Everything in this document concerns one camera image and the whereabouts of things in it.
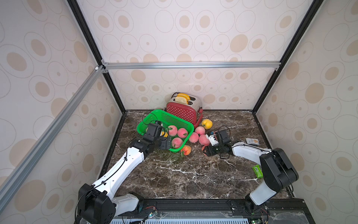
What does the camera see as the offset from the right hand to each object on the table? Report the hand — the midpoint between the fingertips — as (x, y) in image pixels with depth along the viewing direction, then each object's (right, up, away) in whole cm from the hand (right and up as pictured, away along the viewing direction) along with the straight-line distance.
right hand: (206, 151), depth 93 cm
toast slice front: (-17, +36, +7) cm, 40 cm away
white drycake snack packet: (+35, +5, +7) cm, 36 cm away
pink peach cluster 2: (-8, +9, +3) cm, 12 cm away
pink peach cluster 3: (-2, +8, 0) cm, 8 cm away
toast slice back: (-12, +37, +8) cm, 40 cm away
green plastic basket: (-29, +21, +17) cm, 40 cm away
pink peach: (-3, +2, -3) cm, 5 cm away
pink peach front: (-23, +12, +6) cm, 27 cm away
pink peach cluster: (-3, +14, +7) cm, 16 cm away
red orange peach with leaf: (-13, +1, -3) cm, 14 cm away
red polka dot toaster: (-9, +27, +4) cm, 29 cm away
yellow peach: (-27, +11, +4) cm, 30 cm away
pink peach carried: (-20, +6, -1) cm, 21 cm away
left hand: (-25, +9, -12) cm, 30 cm away
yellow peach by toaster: (+2, +18, +10) cm, 21 cm away
